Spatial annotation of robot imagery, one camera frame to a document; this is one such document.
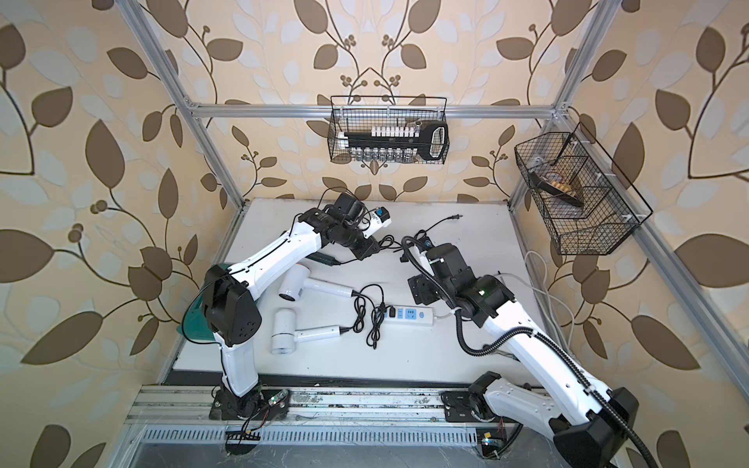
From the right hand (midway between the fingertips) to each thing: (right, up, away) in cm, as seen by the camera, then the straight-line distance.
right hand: (424, 278), depth 76 cm
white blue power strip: (-5, -13, +11) cm, 18 cm away
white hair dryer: (-39, -18, +6) cm, 43 cm away
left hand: (-14, +9, +9) cm, 19 cm away
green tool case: (-67, -15, +10) cm, 70 cm away
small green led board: (-38, -31, -2) cm, 49 cm away
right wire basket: (+42, +20, -1) cm, 46 cm away
